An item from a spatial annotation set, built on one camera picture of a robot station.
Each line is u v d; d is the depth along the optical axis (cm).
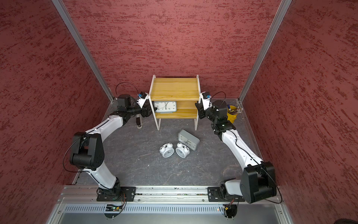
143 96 76
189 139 87
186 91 80
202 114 71
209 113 69
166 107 89
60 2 70
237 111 91
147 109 81
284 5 71
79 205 71
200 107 71
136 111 79
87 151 47
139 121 100
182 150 82
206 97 67
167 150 82
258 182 41
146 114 81
